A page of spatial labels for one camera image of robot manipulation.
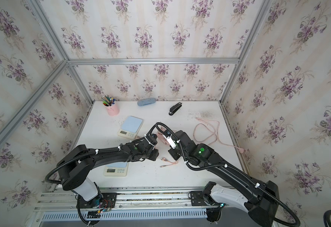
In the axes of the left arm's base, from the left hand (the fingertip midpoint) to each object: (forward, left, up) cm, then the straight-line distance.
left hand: (158, 153), depth 87 cm
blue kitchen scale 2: (+22, +21, -3) cm, 31 cm away
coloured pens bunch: (+39, +39, +8) cm, 56 cm away
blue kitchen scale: (-9, +25, -1) cm, 26 cm away
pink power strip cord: (+5, -56, -5) cm, 57 cm away
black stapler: (+37, -12, +1) cm, 39 cm away
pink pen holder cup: (+34, +35, +3) cm, 49 cm away
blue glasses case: (+46, +11, +1) cm, 47 cm away
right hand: (-2, -9, +15) cm, 17 cm away
